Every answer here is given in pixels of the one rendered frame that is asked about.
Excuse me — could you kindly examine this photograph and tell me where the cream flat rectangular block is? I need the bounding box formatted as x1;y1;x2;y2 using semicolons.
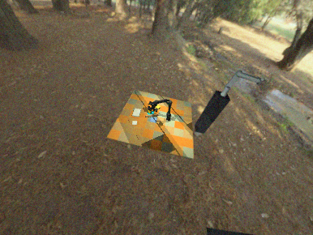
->
132;109;141;117

